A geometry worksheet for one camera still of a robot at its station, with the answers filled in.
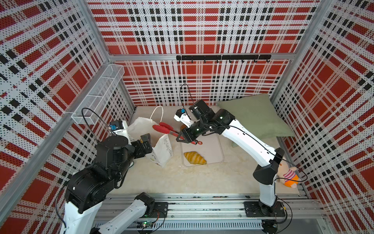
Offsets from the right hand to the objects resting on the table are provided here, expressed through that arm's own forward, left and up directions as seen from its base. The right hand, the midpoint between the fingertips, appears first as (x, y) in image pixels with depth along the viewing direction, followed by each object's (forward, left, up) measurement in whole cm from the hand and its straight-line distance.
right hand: (183, 137), depth 67 cm
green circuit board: (-32, +19, -28) cm, 46 cm away
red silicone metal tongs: (+4, +9, +2) cm, 10 cm away
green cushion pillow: (+30, -49, -19) cm, 61 cm away
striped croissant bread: (+2, -4, -26) cm, 26 cm away
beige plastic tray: (+9, -16, -30) cm, 35 cm away
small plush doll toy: (-9, -57, -25) cm, 63 cm away
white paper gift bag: (0, +14, -16) cm, 21 cm away
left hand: (-5, +16, +8) cm, 18 cm away
